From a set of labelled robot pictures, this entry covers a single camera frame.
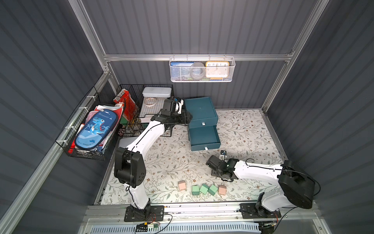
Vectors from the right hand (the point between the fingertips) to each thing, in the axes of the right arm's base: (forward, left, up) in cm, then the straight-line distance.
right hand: (217, 170), depth 87 cm
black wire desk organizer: (+41, +51, +17) cm, 68 cm away
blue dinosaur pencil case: (+5, +59, +34) cm, 68 cm away
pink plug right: (-11, -1, 0) cm, 11 cm away
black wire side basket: (+23, +68, +33) cm, 80 cm away
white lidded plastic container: (+46, +40, +22) cm, 65 cm away
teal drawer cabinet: (+24, +8, +7) cm, 26 cm away
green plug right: (-11, +4, +1) cm, 12 cm away
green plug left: (-12, +14, 0) cm, 18 cm away
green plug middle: (-11, +9, +1) cm, 14 cm away
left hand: (+24, +17, +21) cm, 36 cm away
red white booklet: (+42, +63, +9) cm, 76 cm away
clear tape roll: (+41, +44, +19) cm, 63 cm away
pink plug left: (-9, +21, +1) cm, 23 cm away
